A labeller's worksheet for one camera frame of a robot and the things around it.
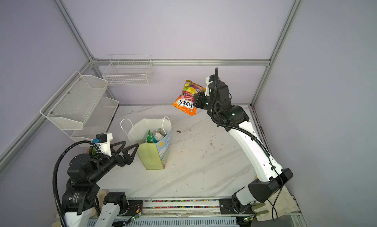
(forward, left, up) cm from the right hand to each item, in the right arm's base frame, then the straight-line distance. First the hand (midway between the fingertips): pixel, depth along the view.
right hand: (189, 97), depth 66 cm
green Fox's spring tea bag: (-7, +23, -22) cm, 32 cm away
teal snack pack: (-3, +19, -25) cm, 32 cm away
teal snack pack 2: (-7, +20, -25) cm, 33 cm away
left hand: (-17, +26, -13) cm, 34 cm away
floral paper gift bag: (-16, +20, -27) cm, 37 cm away
